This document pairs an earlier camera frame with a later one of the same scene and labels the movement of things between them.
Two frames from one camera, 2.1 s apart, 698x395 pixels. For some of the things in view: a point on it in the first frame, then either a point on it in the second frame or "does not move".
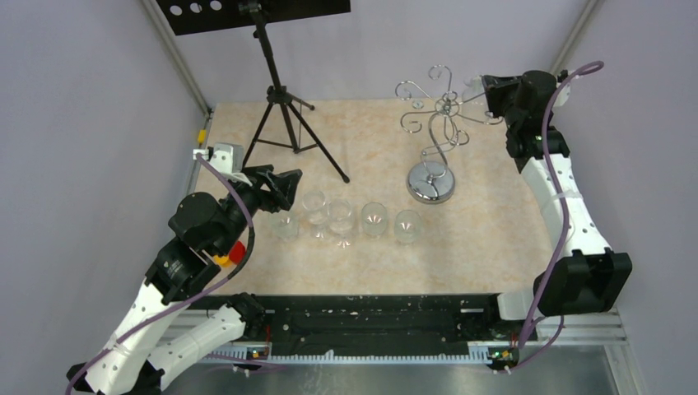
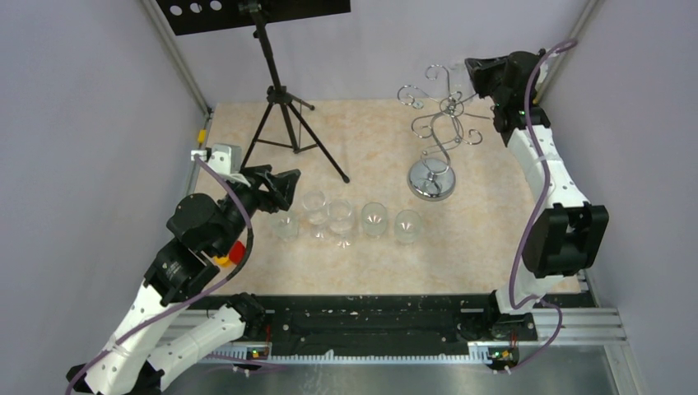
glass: [374, 218] does not move
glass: [474, 98] → [460, 86]
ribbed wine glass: [285, 225] does not move
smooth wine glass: [314, 202] does not move
